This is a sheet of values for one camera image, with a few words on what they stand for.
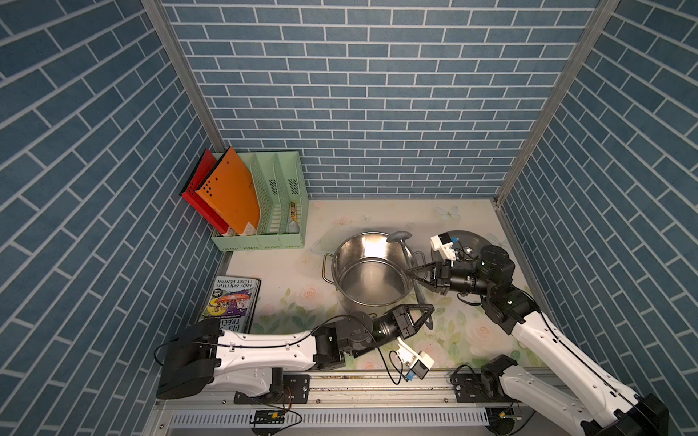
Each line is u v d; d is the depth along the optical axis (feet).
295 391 2.39
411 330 1.82
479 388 2.38
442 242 2.15
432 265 2.07
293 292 3.06
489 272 1.81
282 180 3.59
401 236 2.36
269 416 2.35
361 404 2.37
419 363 1.78
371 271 3.10
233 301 2.83
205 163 2.92
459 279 1.99
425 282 2.04
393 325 1.83
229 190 3.13
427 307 1.96
